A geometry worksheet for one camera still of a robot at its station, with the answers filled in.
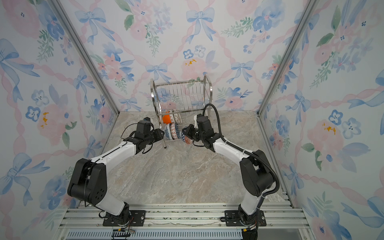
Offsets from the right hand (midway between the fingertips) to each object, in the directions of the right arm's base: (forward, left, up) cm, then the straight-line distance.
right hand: (181, 128), depth 86 cm
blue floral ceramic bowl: (+1, +9, -8) cm, 12 cm away
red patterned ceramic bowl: (-5, -2, -3) cm, 6 cm away
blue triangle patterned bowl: (+3, +5, -5) cm, 8 cm away
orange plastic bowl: (+14, +12, -7) cm, 19 cm away
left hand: (+2, +12, -5) cm, 13 cm away
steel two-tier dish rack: (+35, +6, -12) cm, 37 cm away
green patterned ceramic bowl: (+15, +5, -6) cm, 17 cm away
